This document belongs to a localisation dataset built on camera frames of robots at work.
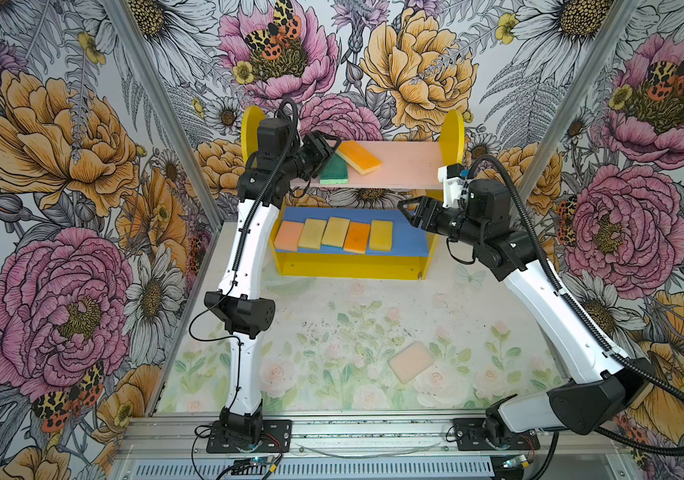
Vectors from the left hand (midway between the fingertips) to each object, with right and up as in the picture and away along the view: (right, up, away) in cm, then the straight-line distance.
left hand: (338, 154), depth 74 cm
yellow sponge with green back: (-10, -18, +23) cm, 31 cm away
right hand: (+16, -16, -5) cm, 23 cm away
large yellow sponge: (-2, -18, +23) cm, 29 cm away
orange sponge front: (+5, -20, +21) cm, 29 cm away
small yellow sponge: (+13, -19, +23) cm, 32 cm away
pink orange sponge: (-17, -19, +21) cm, 33 cm away
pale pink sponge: (+20, -55, +13) cm, 60 cm away
